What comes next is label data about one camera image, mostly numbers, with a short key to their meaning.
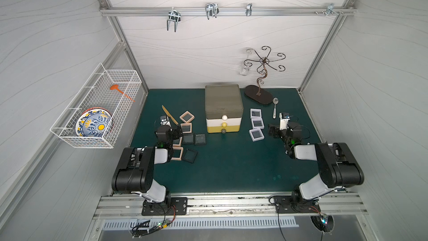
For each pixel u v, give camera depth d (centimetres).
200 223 70
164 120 81
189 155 89
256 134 97
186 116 105
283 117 83
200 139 95
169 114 107
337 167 47
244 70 106
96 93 70
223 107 84
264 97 115
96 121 63
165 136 72
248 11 78
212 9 77
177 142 93
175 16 78
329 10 77
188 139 97
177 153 90
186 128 100
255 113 108
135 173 44
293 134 72
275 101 114
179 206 74
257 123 106
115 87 78
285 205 74
